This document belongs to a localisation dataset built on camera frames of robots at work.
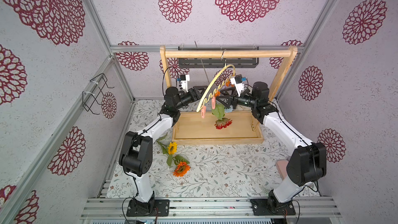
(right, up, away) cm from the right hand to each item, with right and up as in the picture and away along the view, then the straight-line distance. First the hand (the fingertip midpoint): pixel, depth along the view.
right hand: (218, 93), depth 74 cm
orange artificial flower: (-18, -39, +7) cm, 43 cm away
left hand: (-6, +3, +4) cm, 8 cm away
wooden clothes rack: (+3, -17, +7) cm, 19 cm away
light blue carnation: (+10, -8, +23) cm, 26 cm away
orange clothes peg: (-1, 0, 0) cm, 1 cm away
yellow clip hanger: (+3, +4, +4) cm, 6 cm away
